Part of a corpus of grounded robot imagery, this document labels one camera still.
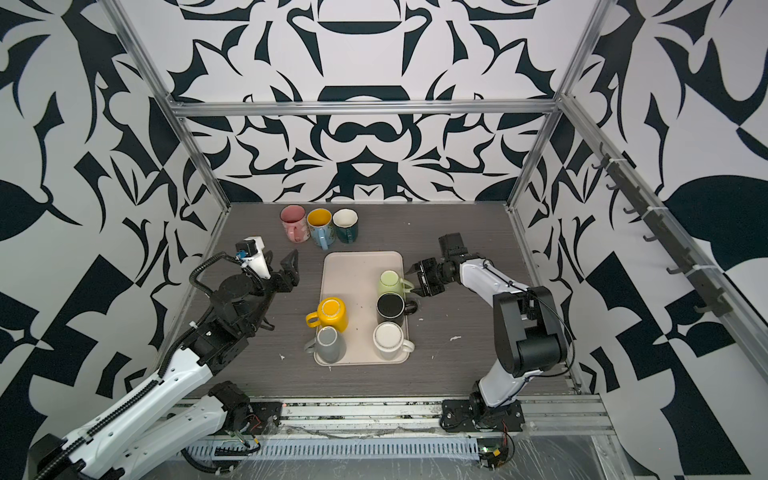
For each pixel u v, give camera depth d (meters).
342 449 0.71
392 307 0.84
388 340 0.80
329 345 0.76
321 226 0.99
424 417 0.76
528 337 0.46
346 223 1.02
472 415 0.67
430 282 0.81
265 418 0.74
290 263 0.64
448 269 0.69
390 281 0.87
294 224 1.01
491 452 0.71
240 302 0.53
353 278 1.00
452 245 0.77
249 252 0.59
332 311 0.83
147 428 0.46
